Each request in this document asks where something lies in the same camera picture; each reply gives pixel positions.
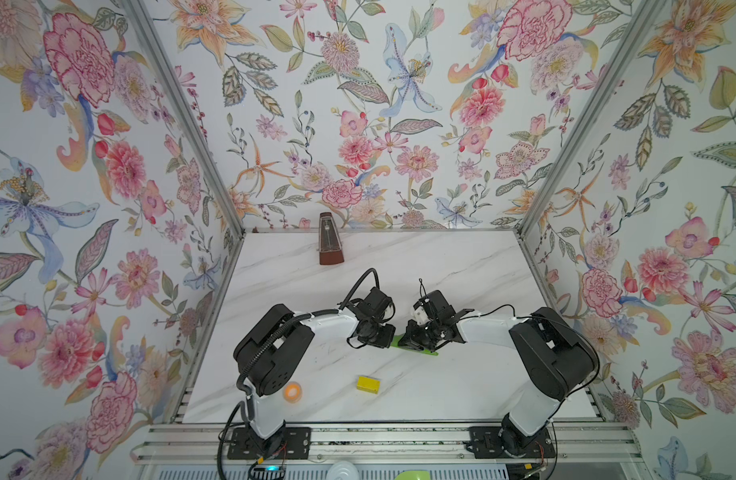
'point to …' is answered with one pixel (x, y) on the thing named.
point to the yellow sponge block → (368, 385)
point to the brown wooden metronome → (330, 248)
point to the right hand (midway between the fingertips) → (397, 342)
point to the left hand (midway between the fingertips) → (394, 344)
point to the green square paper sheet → (398, 338)
